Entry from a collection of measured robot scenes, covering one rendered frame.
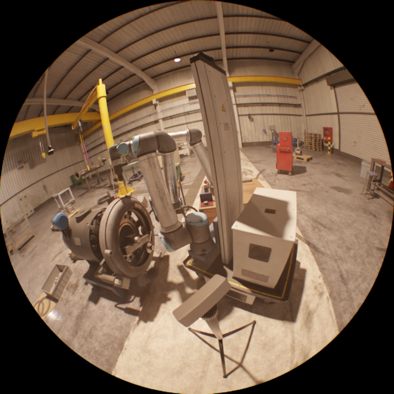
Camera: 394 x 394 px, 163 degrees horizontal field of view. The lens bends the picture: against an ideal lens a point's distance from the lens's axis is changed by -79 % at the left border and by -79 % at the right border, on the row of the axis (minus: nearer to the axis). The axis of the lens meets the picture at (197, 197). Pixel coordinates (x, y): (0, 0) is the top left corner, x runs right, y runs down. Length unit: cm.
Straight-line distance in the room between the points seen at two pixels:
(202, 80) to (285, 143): 355
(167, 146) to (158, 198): 30
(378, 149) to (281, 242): 788
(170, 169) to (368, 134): 861
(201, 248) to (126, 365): 132
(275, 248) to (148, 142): 85
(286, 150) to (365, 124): 588
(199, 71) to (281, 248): 98
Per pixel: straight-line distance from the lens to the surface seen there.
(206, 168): 127
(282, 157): 418
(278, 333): 137
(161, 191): 76
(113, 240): 106
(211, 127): 72
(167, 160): 86
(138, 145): 76
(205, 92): 75
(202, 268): 122
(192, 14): 901
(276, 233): 71
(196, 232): 88
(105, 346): 171
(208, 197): 182
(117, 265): 112
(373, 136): 850
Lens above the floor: 131
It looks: 25 degrees down
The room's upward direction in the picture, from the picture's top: 11 degrees counter-clockwise
